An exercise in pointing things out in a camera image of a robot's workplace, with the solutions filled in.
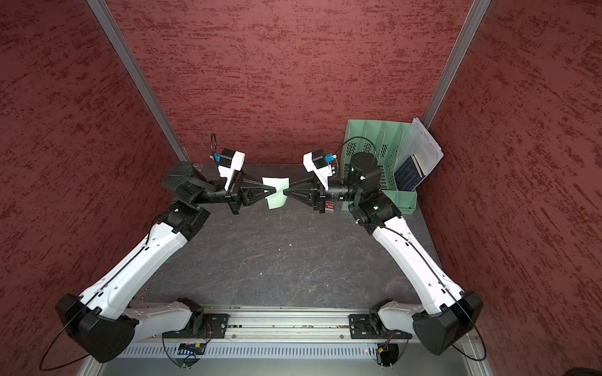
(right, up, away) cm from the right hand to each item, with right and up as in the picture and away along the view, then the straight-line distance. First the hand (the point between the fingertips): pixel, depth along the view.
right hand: (285, 195), depth 57 cm
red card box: (+16, -7, +46) cm, 49 cm away
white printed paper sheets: (+54, +19, +37) cm, 68 cm away
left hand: (-3, 0, -2) cm, 4 cm away
